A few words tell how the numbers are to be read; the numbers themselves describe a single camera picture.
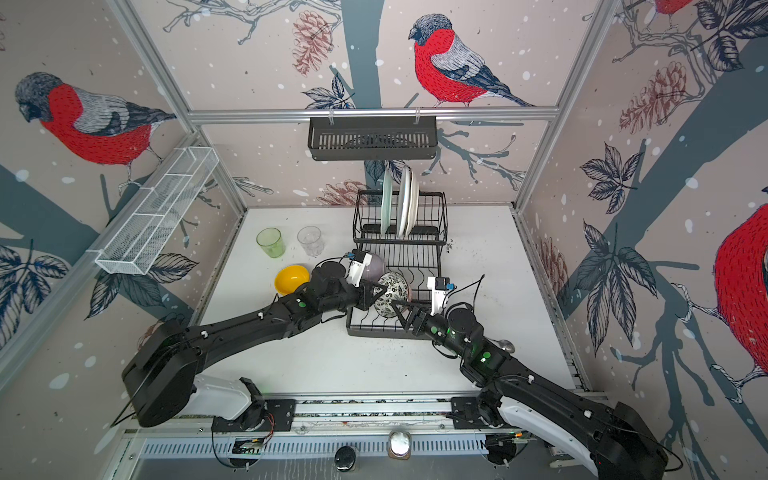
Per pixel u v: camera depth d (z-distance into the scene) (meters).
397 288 0.78
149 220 0.76
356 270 0.73
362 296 0.70
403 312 0.70
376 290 0.76
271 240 1.01
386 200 0.76
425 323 0.66
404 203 0.73
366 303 0.70
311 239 1.07
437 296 0.68
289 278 0.97
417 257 1.03
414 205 0.76
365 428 0.73
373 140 1.07
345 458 0.60
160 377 0.41
